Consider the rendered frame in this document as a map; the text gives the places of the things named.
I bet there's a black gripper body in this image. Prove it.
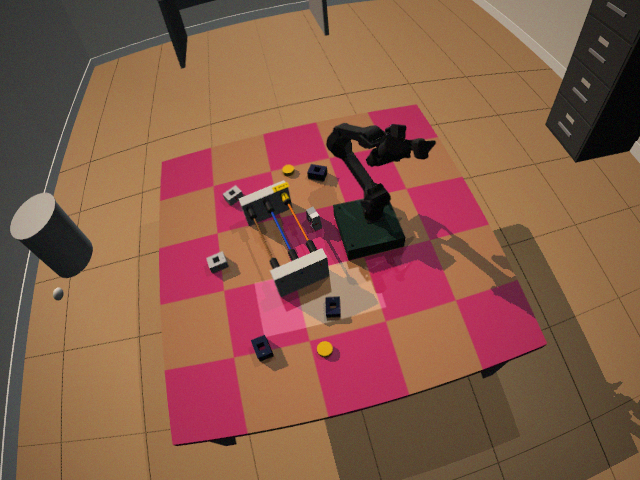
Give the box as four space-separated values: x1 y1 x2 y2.
393 138 428 162

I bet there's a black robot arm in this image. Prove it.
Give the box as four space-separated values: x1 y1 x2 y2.
326 123 409 224

